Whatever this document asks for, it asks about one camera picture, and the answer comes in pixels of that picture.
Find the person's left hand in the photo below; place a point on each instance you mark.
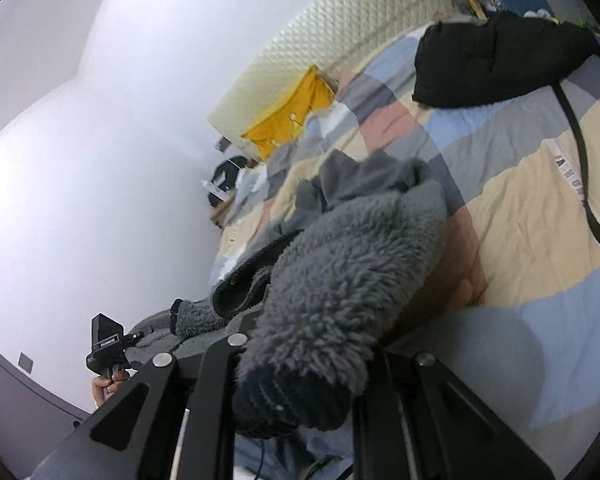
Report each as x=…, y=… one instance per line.
x=109, y=387

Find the small desk clutter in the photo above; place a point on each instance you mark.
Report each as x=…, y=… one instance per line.
x=482, y=0

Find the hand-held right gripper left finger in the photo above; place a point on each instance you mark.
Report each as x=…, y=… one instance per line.
x=215, y=360

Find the black jacket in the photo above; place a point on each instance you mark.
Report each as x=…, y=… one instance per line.
x=500, y=60

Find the grey wall switch plate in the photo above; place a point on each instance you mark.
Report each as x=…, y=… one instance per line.
x=25, y=362

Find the cream quilted headboard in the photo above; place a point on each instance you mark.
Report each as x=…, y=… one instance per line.
x=360, y=25

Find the yellow crown-print pillow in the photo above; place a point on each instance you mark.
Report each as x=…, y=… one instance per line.
x=290, y=115

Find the grey wall socket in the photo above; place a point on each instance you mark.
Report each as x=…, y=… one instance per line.
x=221, y=145

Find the patchwork checked quilt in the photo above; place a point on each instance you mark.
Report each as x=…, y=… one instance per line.
x=520, y=185

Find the black bag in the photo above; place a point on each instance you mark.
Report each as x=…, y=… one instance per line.
x=227, y=172

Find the grey fleece zip jacket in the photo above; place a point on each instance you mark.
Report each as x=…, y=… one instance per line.
x=340, y=270

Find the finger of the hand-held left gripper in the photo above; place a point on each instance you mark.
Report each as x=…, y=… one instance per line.
x=135, y=338

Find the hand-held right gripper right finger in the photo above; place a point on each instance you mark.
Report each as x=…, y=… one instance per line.
x=395, y=385

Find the white crumpled cloth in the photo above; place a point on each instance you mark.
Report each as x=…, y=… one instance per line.
x=247, y=182

